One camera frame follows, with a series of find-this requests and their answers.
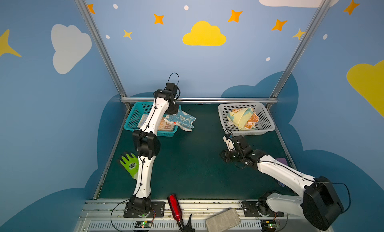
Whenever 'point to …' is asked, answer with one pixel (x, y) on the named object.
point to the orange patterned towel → (253, 119)
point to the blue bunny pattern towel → (184, 120)
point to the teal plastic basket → (135, 110)
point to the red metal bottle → (175, 206)
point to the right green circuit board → (269, 225)
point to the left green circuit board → (143, 224)
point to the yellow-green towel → (240, 118)
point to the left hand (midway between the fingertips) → (173, 111)
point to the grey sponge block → (223, 222)
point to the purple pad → (283, 160)
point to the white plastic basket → (265, 124)
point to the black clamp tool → (187, 228)
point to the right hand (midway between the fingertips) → (223, 151)
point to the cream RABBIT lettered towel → (163, 125)
